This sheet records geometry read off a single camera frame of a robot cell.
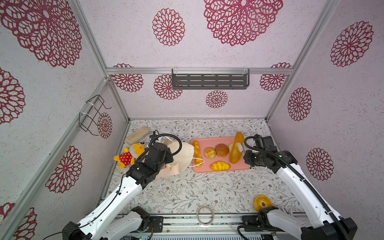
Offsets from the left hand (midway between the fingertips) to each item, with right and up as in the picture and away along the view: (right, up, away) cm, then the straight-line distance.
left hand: (167, 152), depth 77 cm
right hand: (+41, -1, +1) cm, 41 cm away
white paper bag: (+6, -6, +10) cm, 14 cm away
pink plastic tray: (+28, -5, +20) cm, 35 cm away
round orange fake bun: (+32, -1, +20) cm, 38 cm away
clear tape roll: (+18, -35, -3) cm, 39 cm away
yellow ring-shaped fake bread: (+38, +1, +20) cm, 43 cm away
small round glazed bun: (+24, -3, +19) cm, 31 cm away
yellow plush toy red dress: (-26, -5, +15) cm, 31 cm away
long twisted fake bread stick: (+17, -5, +17) cm, 25 cm away
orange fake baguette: (+39, -2, +13) cm, 41 cm away
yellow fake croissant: (+30, -10, +14) cm, 34 cm away
